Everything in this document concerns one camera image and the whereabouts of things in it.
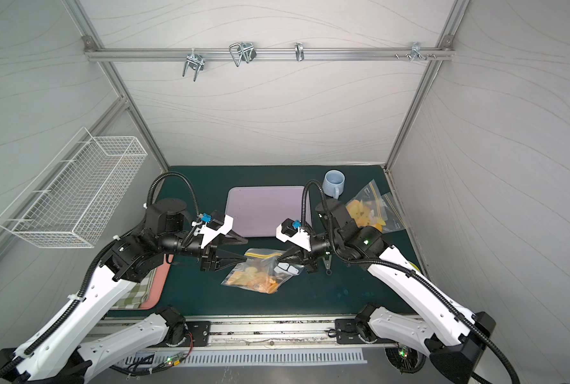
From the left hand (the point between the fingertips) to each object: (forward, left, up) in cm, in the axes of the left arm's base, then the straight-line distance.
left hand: (243, 251), depth 57 cm
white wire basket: (+14, +53, -1) cm, 55 cm away
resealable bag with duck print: (-1, -2, -11) cm, 11 cm away
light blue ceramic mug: (+48, -30, -29) cm, 64 cm away
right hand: (+2, -9, -6) cm, 11 cm away
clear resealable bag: (+28, -54, -30) cm, 68 cm away
